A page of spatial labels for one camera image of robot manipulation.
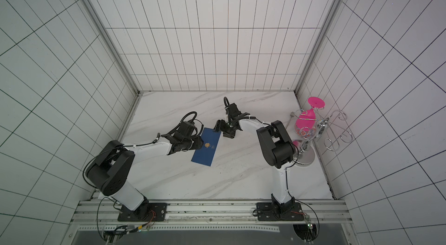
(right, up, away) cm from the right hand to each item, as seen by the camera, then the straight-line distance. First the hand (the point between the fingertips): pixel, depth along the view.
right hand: (219, 127), depth 98 cm
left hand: (-11, -9, -6) cm, 15 cm away
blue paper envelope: (-8, -14, -8) cm, 17 cm away
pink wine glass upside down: (+44, +3, -13) cm, 46 cm away
